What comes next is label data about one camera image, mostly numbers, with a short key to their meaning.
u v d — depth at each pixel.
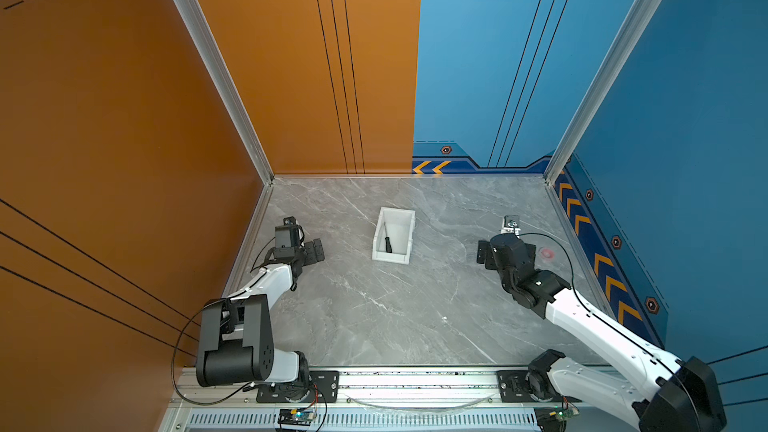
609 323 0.47
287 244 0.71
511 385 0.72
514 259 0.58
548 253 0.97
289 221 0.83
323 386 0.74
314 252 0.85
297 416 0.71
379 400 0.72
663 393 0.39
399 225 1.03
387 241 0.99
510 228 0.69
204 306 0.45
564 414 0.70
